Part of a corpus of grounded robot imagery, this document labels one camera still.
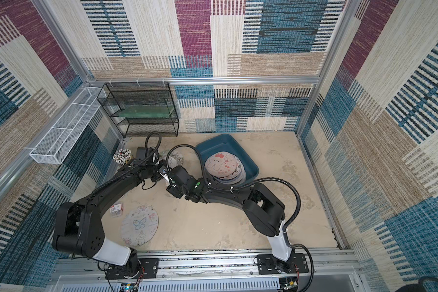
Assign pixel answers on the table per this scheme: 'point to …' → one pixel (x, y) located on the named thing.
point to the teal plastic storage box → (227, 143)
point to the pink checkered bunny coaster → (221, 164)
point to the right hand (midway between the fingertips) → (179, 180)
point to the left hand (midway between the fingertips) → (173, 168)
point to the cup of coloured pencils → (122, 156)
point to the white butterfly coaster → (139, 225)
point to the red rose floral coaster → (236, 173)
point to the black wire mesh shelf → (141, 109)
